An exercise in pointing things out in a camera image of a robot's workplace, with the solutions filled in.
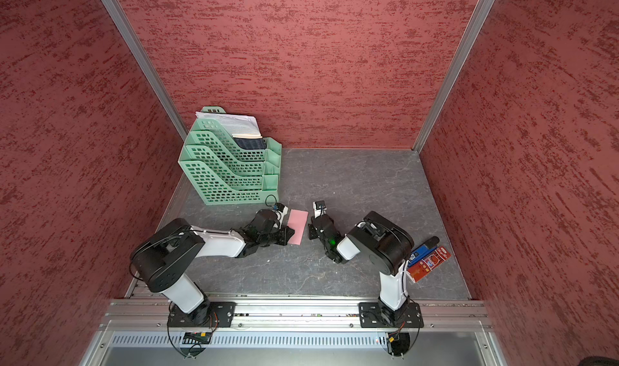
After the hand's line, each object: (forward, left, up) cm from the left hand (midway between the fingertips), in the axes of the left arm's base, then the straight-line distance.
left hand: (292, 236), depth 92 cm
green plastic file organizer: (+22, +30, +11) cm, 39 cm away
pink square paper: (+8, -2, -2) cm, 8 cm away
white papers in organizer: (+37, +23, +24) cm, 50 cm away
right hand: (+7, -8, -1) cm, 11 cm away
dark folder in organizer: (+37, +20, +15) cm, 45 cm away
